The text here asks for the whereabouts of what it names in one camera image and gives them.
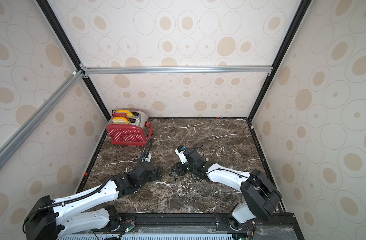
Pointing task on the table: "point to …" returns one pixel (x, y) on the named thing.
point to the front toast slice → (120, 120)
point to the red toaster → (137, 132)
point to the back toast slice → (129, 114)
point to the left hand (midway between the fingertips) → (160, 169)
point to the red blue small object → (220, 117)
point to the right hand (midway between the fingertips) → (173, 170)
